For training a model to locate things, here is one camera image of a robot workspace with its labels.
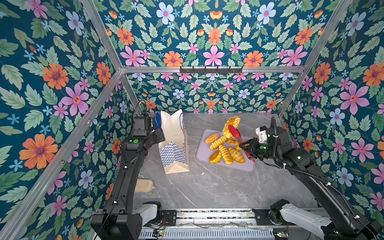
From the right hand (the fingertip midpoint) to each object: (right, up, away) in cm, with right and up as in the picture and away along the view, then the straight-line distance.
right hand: (239, 144), depth 68 cm
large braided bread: (0, +12, +12) cm, 17 cm away
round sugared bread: (-11, +1, +31) cm, 33 cm away
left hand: (-39, +7, +6) cm, 40 cm away
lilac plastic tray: (-10, -5, +27) cm, 29 cm away
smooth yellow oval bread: (-1, -1, -1) cm, 2 cm away
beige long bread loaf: (-50, -24, +14) cm, 57 cm away
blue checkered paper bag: (-32, -1, +5) cm, 32 cm away
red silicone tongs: (0, +5, +7) cm, 8 cm away
